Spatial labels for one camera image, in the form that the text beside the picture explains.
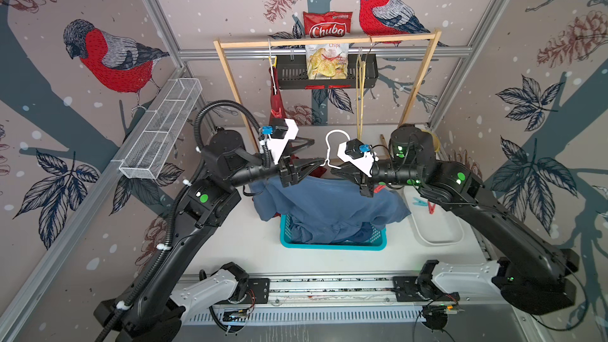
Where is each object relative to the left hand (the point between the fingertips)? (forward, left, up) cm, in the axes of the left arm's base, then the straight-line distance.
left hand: (318, 146), depth 51 cm
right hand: (0, -4, -8) cm, 9 cm away
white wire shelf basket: (+10, +53, -17) cm, 56 cm away
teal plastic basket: (-6, -21, -43) cm, 48 cm away
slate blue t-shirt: (-4, -3, -22) cm, 23 cm away
